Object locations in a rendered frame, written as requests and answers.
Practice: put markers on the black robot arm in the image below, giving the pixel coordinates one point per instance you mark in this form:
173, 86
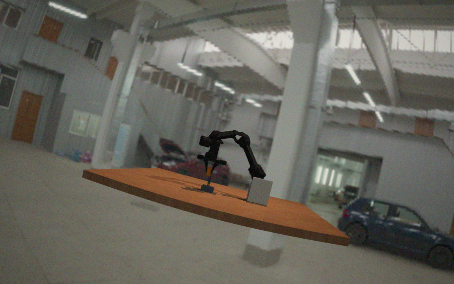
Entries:
215, 139

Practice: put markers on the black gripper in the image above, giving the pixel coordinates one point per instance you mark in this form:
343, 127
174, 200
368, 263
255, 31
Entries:
213, 155

